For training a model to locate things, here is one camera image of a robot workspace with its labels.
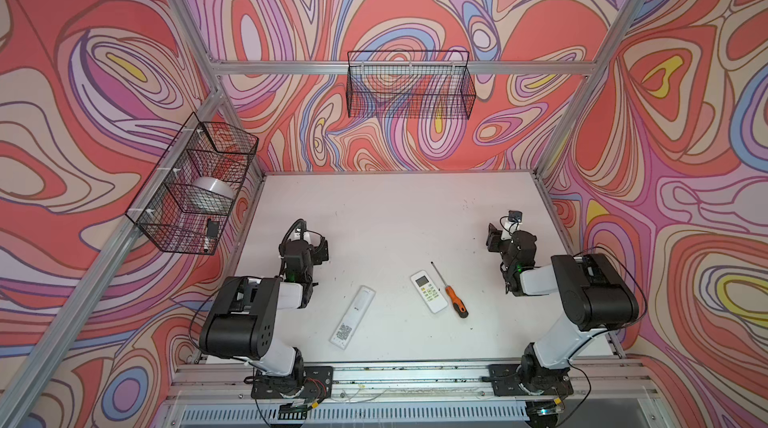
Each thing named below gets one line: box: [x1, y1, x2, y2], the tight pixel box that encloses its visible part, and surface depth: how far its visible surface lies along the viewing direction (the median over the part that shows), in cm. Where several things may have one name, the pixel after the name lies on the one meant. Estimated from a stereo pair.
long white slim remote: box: [329, 285, 376, 350], surface depth 86 cm
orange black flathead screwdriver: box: [431, 261, 469, 319], surface depth 86 cm
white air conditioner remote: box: [410, 270, 449, 314], surface depth 89 cm
